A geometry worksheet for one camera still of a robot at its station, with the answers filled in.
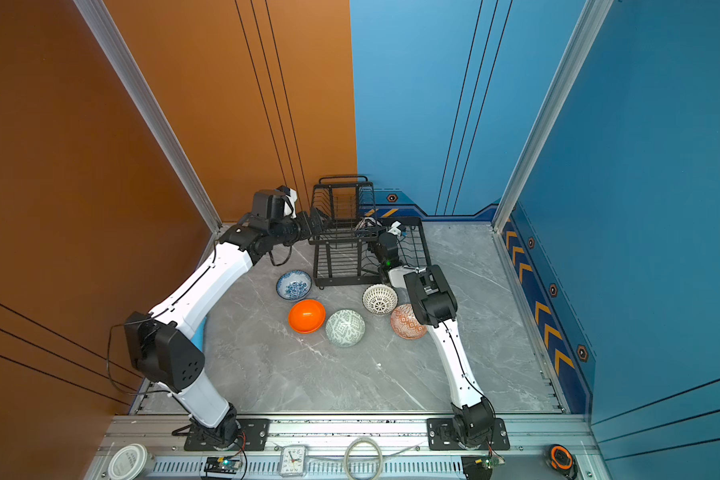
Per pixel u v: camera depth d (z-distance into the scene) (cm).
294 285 100
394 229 102
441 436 72
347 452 71
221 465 71
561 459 68
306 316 89
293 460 69
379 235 96
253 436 74
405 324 92
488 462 70
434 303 68
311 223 71
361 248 112
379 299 96
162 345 44
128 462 65
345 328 91
